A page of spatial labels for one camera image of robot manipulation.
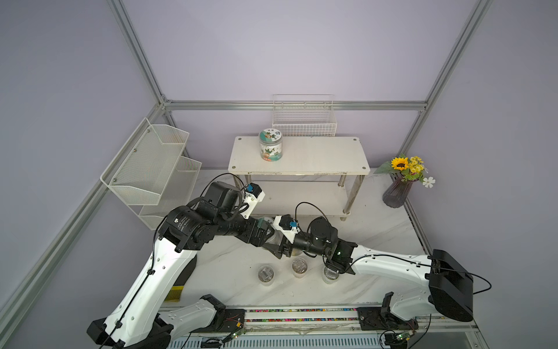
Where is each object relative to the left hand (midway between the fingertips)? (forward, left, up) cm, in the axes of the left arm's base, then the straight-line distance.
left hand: (257, 230), depth 63 cm
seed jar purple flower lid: (0, -5, -4) cm, 7 cm away
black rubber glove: (-11, +32, -27) cm, 43 cm away
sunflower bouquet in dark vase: (+31, -58, -7) cm, 66 cm away
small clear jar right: (-6, -25, -24) cm, 35 cm away
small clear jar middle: (-2, -14, -24) cm, 28 cm away
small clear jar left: (-5, -1, -24) cm, 25 cm away
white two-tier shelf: (+50, -25, -30) cm, 63 cm away
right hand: (+3, -2, -6) cm, 7 cm away
